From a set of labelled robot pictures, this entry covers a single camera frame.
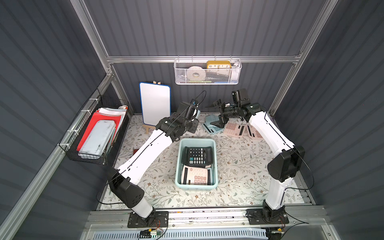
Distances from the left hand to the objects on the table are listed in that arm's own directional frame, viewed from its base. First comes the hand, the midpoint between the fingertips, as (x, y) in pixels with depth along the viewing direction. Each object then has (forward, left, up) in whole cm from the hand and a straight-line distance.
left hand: (193, 119), depth 75 cm
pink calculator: (-19, -1, -25) cm, 32 cm away
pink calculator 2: (+19, -31, -28) cm, 46 cm away
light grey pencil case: (-11, +44, 0) cm, 45 cm away
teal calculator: (+17, -14, -29) cm, 37 cm away
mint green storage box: (-2, +7, -18) cm, 19 cm away
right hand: (+4, -9, +1) cm, 10 cm away
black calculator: (-8, -4, -23) cm, 25 cm away
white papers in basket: (+7, +43, 0) cm, 43 cm away
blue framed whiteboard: (+23, +24, -8) cm, 34 cm away
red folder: (+1, +49, +1) cm, 49 cm away
